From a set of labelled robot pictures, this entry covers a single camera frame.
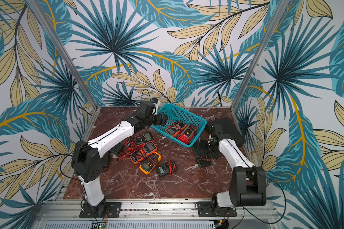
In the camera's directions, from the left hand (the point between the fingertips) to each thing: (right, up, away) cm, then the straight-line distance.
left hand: (161, 117), depth 87 cm
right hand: (+26, -20, +1) cm, 33 cm away
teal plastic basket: (+9, +3, +24) cm, 25 cm away
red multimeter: (+16, -12, +11) cm, 23 cm away
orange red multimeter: (-14, -23, +3) cm, 27 cm away
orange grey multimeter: (+8, -9, +14) cm, 18 cm away
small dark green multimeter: (+4, -30, -3) cm, 30 cm away
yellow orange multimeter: (-7, -27, -1) cm, 28 cm away
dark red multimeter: (-19, -16, +7) cm, 26 cm away
